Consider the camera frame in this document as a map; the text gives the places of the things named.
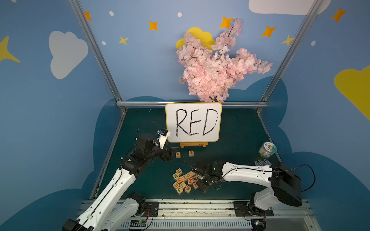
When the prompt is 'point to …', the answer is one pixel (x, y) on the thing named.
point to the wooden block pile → (184, 182)
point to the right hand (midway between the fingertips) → (204, 183)
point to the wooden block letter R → (178, 155)
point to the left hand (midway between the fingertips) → (173, 143)
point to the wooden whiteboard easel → (182, 144)
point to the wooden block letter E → (191, 153)
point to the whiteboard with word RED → (193, 122)
